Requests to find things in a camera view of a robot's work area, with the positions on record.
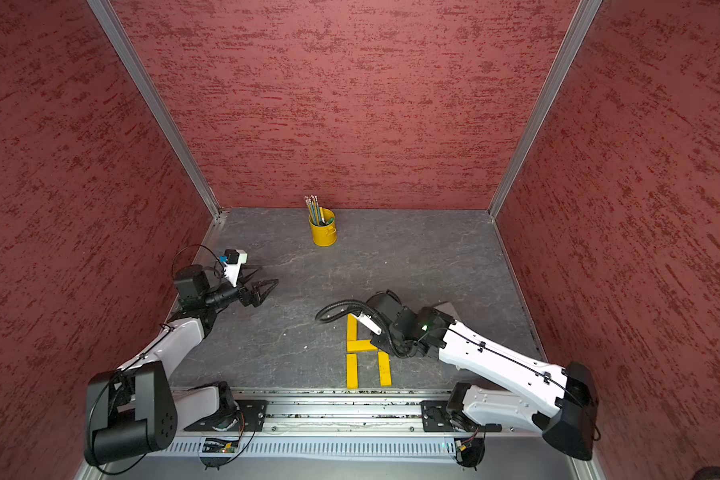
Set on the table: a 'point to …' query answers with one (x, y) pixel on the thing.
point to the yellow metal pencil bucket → (324, 235)
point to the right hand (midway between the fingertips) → (382, 331)
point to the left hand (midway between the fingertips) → (268, 279)
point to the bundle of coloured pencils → (316, 213)
